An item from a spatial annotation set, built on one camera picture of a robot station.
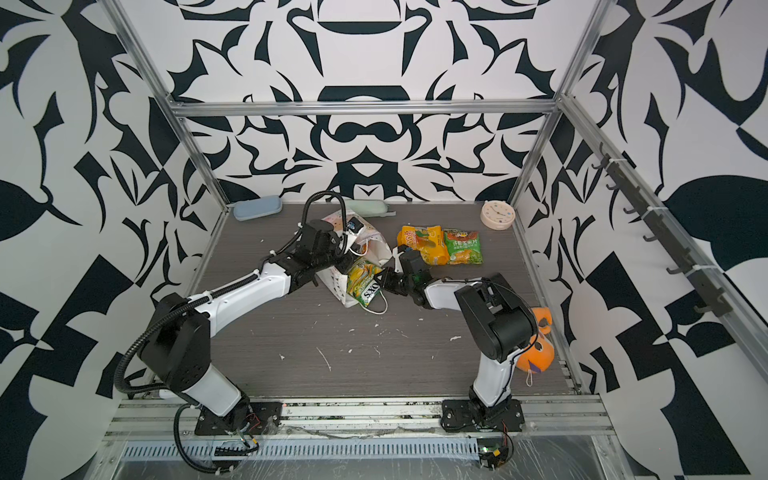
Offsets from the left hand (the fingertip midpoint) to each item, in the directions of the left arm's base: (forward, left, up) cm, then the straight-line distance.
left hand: (358, 237), depth 85 cm
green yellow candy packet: (-3, 0, -14) cm, 15 cm away
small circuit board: (-49, -31, -21) cm, 62 cm away
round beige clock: (+23, -51, -18) cm, 59 cm away
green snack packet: (+9, -35, -17) cm, 40 cm away
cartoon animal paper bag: (+2, -6, -9) cm, 11 cm away
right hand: (-4, -5, -14) cm, 15 cm away
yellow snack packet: (+9, -23, -14) cm, 28 cm away
